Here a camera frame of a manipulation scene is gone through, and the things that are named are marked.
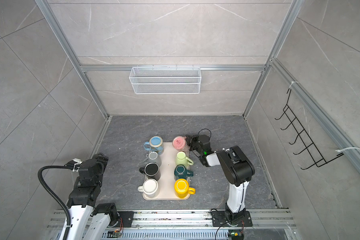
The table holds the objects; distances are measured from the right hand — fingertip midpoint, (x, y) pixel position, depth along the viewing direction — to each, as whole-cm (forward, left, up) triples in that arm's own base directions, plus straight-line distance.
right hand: (184, 133), depth 94 cm
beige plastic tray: (-25, +11, -12) cm, 30 cm away
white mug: (-33, +19, -4) cm, 38 cm away
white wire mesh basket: (+32, +12, +18) cm, 39 cm away
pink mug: (-7, +3, 0) cm, 8 cm away
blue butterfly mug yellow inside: (-8, +18, -1) cm, 20 cm away
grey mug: (-16, +18, -2) cm, 24 cm away
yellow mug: (-34, +2, -3) cm, 34 cm away
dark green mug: (-26, +3, -1) cm, 26 cm away
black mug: (-24, +19, -3) cm, 30 cm away
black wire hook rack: (-25, -55, +18) cm, 63 cm away
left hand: (-19, +43, +9) cm, 48 cm away
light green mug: (-18, +2, -2) cm, 18 cm away
